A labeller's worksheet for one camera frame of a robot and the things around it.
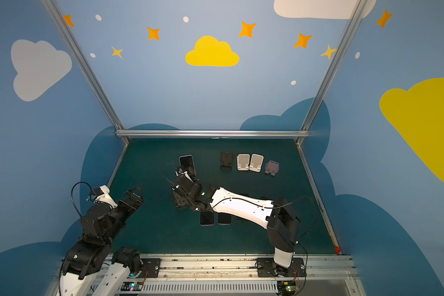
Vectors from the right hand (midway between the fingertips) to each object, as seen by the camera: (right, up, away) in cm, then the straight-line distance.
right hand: (188, 186), depth 80 cm
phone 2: (-7, +9, +28) cm, 30 cm away
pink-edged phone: (+8, -17, +7) cm, 20 cm away
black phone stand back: (+17, +10, +28) cm, 34 cm away
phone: (+16, -17, +7) cm, 24 cm away
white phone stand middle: (+27, +11, +24) cm, 38 cm away
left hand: (-16, 0, -10) cm, 19 cm away
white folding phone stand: (+35, +9, +25) cm, 44 cm away
